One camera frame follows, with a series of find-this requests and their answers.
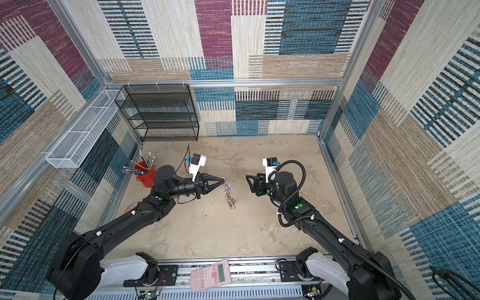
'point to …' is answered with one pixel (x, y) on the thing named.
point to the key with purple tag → (229, 187)
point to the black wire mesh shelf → (160, 112)
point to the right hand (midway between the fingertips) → (254, 178)
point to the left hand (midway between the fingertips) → (223, 183)
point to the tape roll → (132, 206)
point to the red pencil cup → (146, 174)
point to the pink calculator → (210, 277)
